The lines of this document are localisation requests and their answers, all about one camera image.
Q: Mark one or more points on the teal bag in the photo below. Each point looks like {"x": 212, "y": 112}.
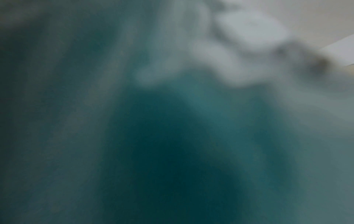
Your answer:
{"x": 171, "y": 153}

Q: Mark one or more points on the translucent zipper bag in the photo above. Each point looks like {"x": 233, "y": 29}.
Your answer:
{"x": 249, "y": 21}

